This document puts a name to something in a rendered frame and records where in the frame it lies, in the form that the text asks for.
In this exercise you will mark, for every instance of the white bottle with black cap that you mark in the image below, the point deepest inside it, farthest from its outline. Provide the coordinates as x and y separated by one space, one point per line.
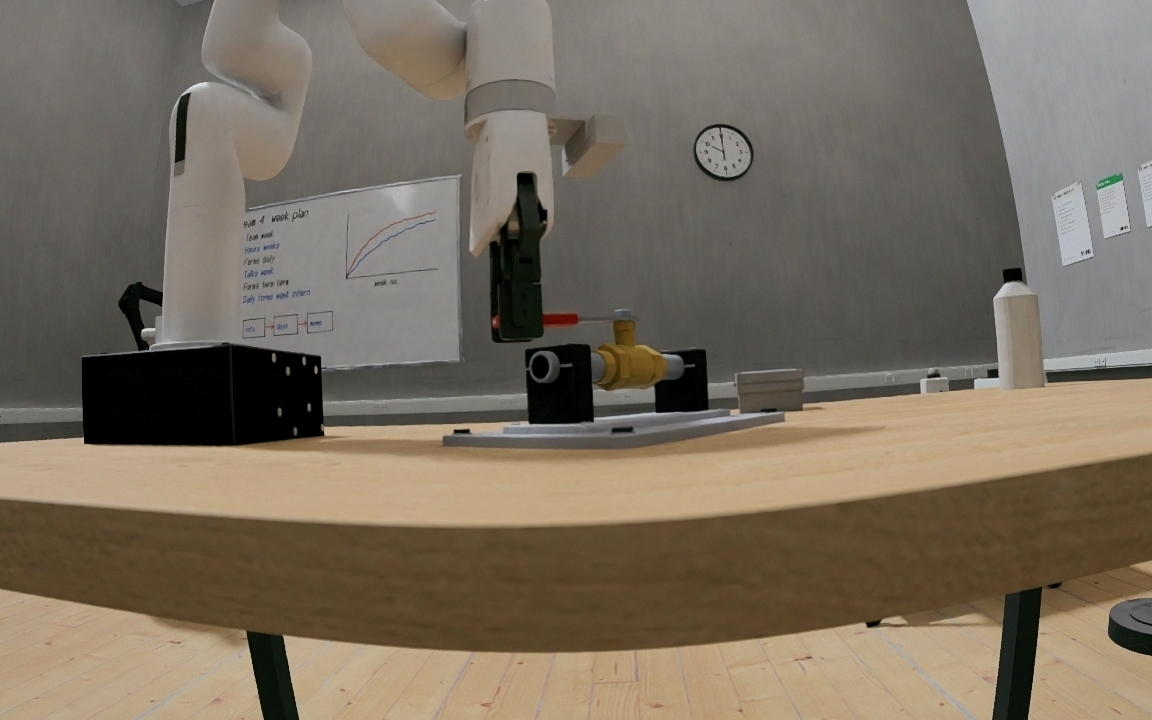
1018 331

